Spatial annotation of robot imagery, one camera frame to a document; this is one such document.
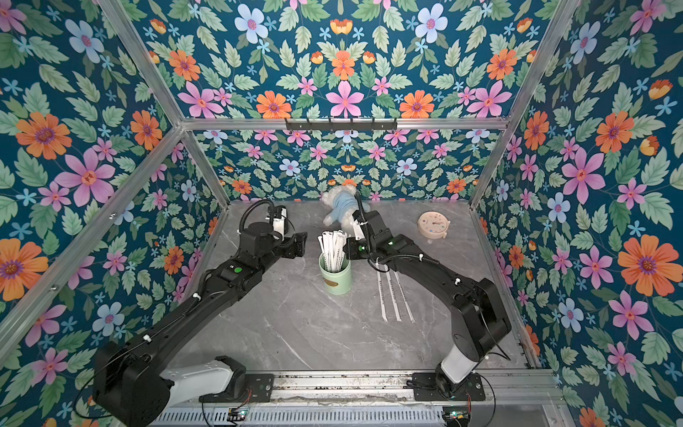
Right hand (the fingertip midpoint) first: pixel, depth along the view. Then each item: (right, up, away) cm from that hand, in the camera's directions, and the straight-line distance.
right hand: (350, 242), depth 84 cm
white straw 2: (+14, -19, +7) cm, 25 cm away
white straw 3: (+18, -19, +6) cm, 27 cm away
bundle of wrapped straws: (-6, -2, 0) cm, 6 cm away
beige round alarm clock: (+34, +6, +26) cm, 43 cm away
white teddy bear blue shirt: (-4, +16, +23) cm, 29 cm away
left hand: (-16, +4, -5) cm, 17 cm away
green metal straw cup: (-5, -14, +1) cm, 14 cm away
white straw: (+10, -19, +9) cm, 23 cm away
